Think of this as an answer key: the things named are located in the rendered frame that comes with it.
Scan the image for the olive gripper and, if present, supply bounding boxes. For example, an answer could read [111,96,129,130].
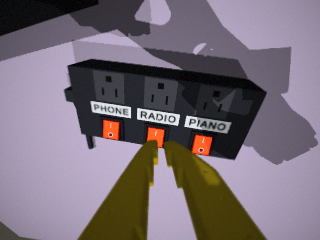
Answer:
[77,139,267,240]

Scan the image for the black power strip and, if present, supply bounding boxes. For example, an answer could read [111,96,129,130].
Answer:
[64,59,267,160]

